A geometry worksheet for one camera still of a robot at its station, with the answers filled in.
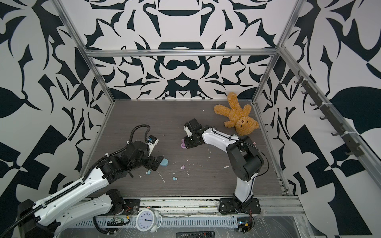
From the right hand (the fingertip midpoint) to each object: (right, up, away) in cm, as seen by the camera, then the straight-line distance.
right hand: (185, 142), depth 92 cm
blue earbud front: (-6, -19, -9) cm, 22 cm away
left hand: (-15, -2, -15) cm, 22 cm away
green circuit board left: (-31, -33, -22) cm, 50 cm away
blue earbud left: (-20, -16, -7) cm, 27 cm away
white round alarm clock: (-16, -32, -24) cm, 43 cm away
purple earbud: (-1, -14, -6) cm, 15 cm away
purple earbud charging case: (-2, -2, +2) cm, 3 cm away
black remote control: (+6, -36, -26) cm, 45 cm away
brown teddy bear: (+37, +10, +3) cm, 39 cm away
